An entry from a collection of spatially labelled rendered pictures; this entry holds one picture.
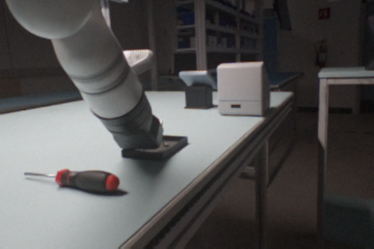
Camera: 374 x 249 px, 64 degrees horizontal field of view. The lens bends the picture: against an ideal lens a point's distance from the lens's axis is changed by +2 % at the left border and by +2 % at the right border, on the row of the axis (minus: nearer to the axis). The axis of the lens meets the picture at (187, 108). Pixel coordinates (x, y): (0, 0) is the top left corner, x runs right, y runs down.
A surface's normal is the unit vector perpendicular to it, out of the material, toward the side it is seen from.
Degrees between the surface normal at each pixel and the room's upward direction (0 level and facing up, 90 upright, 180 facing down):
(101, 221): 0
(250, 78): 90
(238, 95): 90
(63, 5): 117
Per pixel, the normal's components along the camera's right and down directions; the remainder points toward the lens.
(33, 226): -0.04, -0.99
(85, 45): -0.07, -0.41
